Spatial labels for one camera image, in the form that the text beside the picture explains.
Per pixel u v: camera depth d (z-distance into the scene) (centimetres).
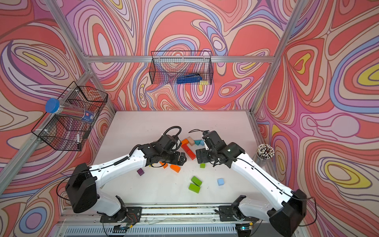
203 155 66
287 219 37
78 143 72
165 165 69
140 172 84
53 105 62
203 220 73
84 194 41
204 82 84
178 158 72
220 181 84
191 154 93
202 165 90
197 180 83
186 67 96
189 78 91
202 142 98
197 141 99
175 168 89
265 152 76
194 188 81
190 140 99
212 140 56
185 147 96
